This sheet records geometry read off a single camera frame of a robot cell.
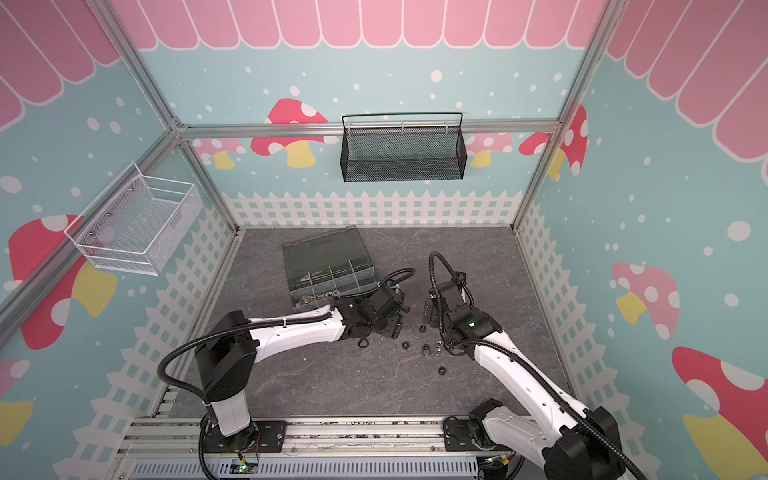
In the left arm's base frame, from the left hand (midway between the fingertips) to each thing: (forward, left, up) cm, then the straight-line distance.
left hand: (389, 323), depth 87 cm
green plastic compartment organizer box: (+23, +23, -2) cm, 32 cm away
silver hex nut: (-4, -15, -6) cm, 17 cm away
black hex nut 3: (-5, -11, -7) cm, 14 cm away
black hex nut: (+1, -10, -6) cm, 12 cm away
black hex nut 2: (-4, -5, -6) cm, 9 cm away
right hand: (+1, -15, +7) cm, 16 cm away
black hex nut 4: (-11, -15, -7) cm, 20 cm away
